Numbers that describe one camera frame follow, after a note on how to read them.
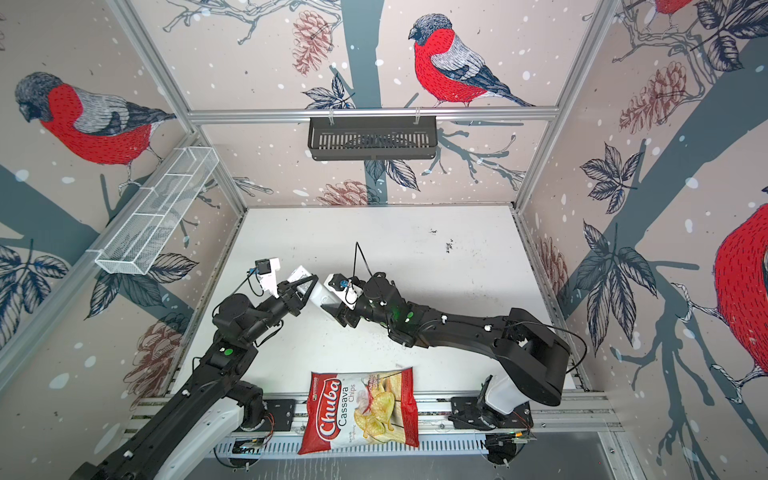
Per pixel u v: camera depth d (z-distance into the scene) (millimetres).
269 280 657
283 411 732
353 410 698
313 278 719
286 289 657
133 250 706
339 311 669
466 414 728
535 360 428
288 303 647
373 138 1061
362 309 667
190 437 497
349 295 619
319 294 730
